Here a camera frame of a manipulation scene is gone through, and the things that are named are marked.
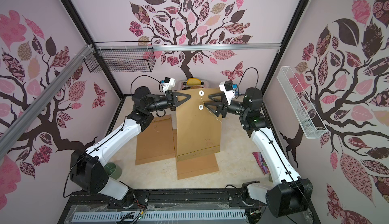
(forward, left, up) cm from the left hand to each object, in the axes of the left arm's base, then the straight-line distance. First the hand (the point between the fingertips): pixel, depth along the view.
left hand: (189, 99), depth 64 cm
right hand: (0, -8, -2) cm, 8 cm away
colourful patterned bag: (-12, -39, -38) cm, 56 cm away
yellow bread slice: (+37, -1, -20) cm, 42 cm away
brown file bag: (-8, -4, -10) cm, 14 cm away
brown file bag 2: (-15, -2, -41) cm, 43 cm away
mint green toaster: (+36, -9, -22) cm, 43 cm away
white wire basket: (-5, -59, -15) cm, 61 cm away
